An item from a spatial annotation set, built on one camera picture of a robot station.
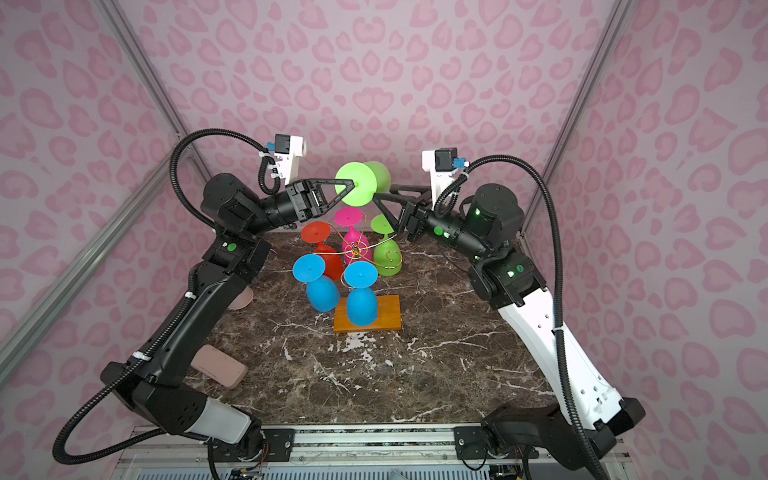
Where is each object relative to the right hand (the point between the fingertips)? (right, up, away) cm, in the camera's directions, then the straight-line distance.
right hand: (383, 194), depth 50 cm
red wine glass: (-17, -5, +23) cm, 29 cm away
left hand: (-5, +2, 0) cm, 6 cm away
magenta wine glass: (-9, -1, +27) cm, 28 cm away
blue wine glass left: (-16, -19, +24) cm, 35 cm away
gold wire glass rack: (-7, -9, +23) cm, 26 cm away
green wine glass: (0, -10, +30) cm, 31 cm away
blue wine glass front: (-6, -20, +20) cm, 29 cm away
